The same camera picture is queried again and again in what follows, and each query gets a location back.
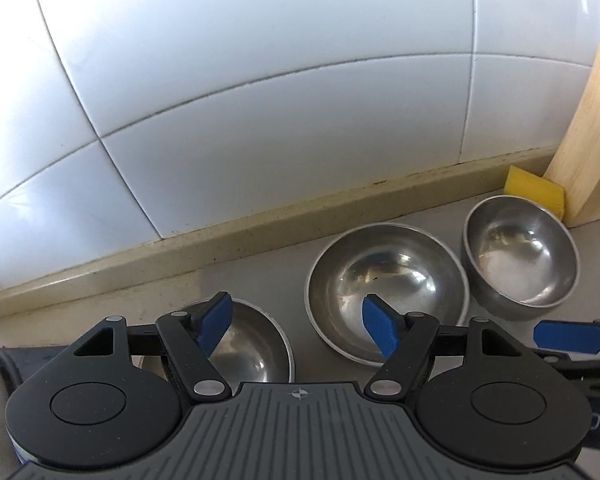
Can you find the yellow sponge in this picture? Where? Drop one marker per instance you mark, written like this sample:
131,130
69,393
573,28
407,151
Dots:
547,194

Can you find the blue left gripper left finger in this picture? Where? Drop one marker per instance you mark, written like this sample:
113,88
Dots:
211,320

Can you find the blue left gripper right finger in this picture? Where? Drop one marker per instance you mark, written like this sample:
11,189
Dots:
386,326

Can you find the wooden knife block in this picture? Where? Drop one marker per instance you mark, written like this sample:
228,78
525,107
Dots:
576,164

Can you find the black gas stove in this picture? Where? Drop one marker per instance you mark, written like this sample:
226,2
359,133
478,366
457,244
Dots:
18,364

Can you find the steel bowl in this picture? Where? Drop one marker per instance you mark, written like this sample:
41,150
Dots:
253,349
403,265
520,260

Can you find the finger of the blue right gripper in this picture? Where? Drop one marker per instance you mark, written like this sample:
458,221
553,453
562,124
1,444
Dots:
567,336

